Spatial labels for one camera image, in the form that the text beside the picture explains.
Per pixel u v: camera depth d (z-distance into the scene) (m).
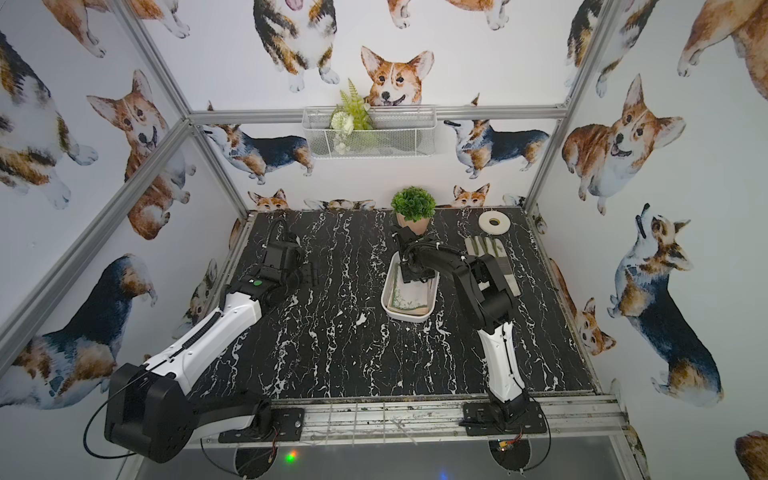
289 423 0.74
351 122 0.81
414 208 1.00
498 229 1.17
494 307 0.57
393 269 0.99
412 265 0.76
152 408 0.40
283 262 0.64
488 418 0.73
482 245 1.10
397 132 0.92
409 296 0.95
